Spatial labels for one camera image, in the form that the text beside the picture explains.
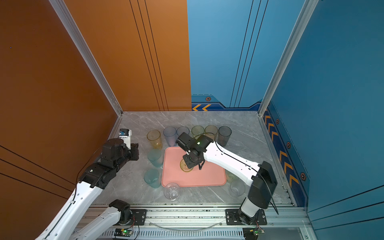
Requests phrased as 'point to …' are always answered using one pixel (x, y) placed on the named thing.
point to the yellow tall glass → (154, 136)
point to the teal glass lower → (153, 177)
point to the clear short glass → (237, 188)
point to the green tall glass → (197, 129)
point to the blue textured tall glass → (170, 132)
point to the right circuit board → (252, 233)
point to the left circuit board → (123, 232)
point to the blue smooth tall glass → (181, 129)
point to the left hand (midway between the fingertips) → (137, 142)
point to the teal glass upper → (154, 155)
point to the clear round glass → (171, 191)
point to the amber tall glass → (211, 131)
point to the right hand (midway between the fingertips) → (193, 162)
